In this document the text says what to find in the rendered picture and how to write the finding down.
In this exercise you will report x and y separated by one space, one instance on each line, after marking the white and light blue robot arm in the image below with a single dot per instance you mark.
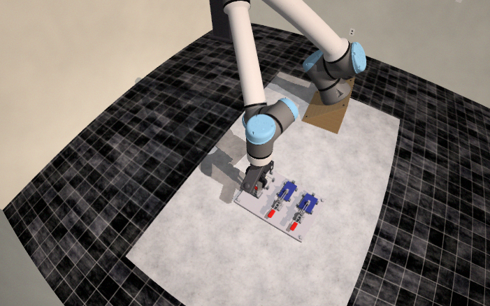
335 59

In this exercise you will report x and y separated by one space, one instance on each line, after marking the grey toggle clamp with red handle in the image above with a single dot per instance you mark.
299 219

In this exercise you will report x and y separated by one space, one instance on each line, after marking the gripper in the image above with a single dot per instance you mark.
263 179

